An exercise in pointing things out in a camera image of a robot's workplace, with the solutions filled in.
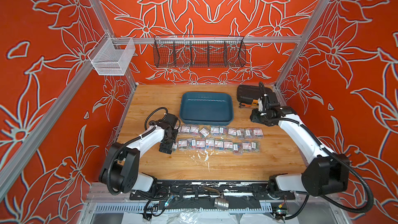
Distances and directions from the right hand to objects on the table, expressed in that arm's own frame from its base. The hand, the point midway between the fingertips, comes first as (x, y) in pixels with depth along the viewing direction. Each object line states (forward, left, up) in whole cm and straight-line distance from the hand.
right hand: (254, 115), depth 84 cm
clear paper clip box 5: (-3, +21, -13) cm, 25 cm away
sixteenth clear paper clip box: (-13, +3, -13) cm, 19 cm away
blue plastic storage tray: (+14, +26, -13) cm, 32 cm away
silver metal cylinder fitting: (-40, +20, -11) cm, 46 cm away
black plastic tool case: (+26, -3, -10) cm, 28 cm away
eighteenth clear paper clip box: (-12, +40, -13) cm, 44 cm away
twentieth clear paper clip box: (-14, +44, -12) cm, 48 cm away
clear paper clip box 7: (-4, +11, -12) cm, 17 cm away
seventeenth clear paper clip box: (-12, +35, -13) cm, 39 cm away
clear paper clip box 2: (-3, +39, -12) cm, 41 cm away
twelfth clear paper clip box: (-11, +30, -13) cm, 34 cm away
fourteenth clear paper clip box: (-13, +14, -12) cm, 23 cm away
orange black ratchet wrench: (+18, +1, -13) cm, 23 cm away
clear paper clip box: (-10, +41, +2) cm, 42 cm away
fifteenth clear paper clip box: (-14, +9, -13) cm, 21 cm away
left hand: (-9, +44, -13) cm, 47 cm away
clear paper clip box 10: (-4, -5, -13) cm, 14 cm away
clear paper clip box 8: (-5, +6, -12) cm, 14 cm away
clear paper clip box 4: (-4, +28, -13) cm, 31 cm away
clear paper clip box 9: (-5, +1, -12) cm, 13 cm away
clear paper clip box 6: (-3, +17, -13) cm, 21 cm away
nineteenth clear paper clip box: (-13, -2, -13) cm, 18 cm away
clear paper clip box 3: (-3, +34, -12) cm, 36 cm away
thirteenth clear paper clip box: (-13, +19, -12) cm, 26 cm away
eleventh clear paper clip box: (-11, +24, -13) cm, 30 cm away
